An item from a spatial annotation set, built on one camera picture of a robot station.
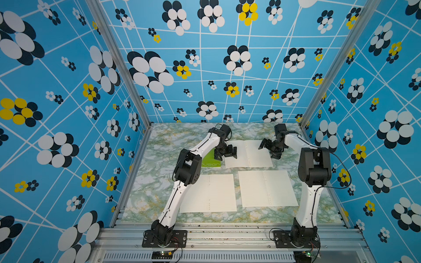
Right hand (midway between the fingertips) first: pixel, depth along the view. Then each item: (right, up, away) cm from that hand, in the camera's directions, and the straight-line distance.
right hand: (266, 150), depth 103 cm
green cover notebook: (-37, -5, -2) cm, 38 cm away
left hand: (-22, -4, -4) cm, 22 cm away
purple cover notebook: (-36, -22, -16) cm, 45 cm away
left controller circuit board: (-57, -44, -31) cm, 78 cm away
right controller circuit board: (+5, -44, -33) cm, 55 cm away
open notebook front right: (-7, -20, -14) cm, 25 cm away
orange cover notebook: (-11, -3, 0) cm, 12 cm away
